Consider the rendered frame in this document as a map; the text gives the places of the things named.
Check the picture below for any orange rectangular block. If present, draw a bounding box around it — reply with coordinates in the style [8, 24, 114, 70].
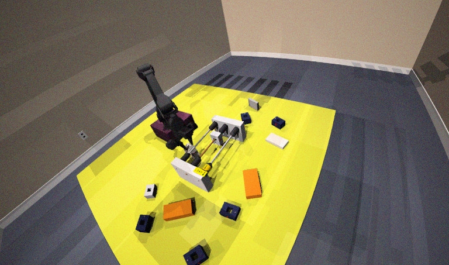
[243, 168, 262, 199]
[163, 199, 195, 221]

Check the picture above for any white flat rectangular block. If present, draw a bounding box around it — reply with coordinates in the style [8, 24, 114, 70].
[266, 133, 288, 149]

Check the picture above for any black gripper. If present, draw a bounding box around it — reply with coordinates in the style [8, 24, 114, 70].
[166, 123, 198, 151]

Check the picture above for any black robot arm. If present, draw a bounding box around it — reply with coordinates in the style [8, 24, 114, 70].
[136, 63, 195, 140]

